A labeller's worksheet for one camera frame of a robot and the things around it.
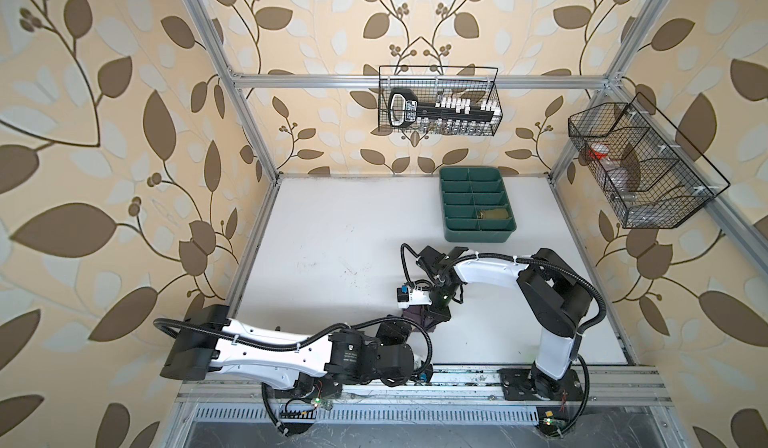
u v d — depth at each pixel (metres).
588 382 0.71
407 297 0.76
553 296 0.48
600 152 0.81
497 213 1.01
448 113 0.83
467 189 1.10
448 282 0.68
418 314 0.79
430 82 0.90
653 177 0.72
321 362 0.49
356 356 0.52
